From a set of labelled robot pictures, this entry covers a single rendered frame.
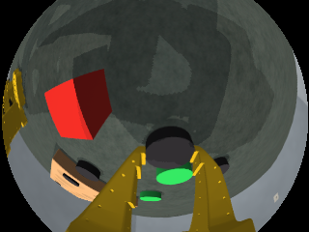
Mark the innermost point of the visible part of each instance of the red block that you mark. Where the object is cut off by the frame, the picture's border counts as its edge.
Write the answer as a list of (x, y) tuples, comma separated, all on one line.
[(80, 106)]

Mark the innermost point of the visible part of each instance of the green disc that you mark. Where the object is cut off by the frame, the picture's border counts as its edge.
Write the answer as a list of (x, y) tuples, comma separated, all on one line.
[(150, 195), (174, 175)]

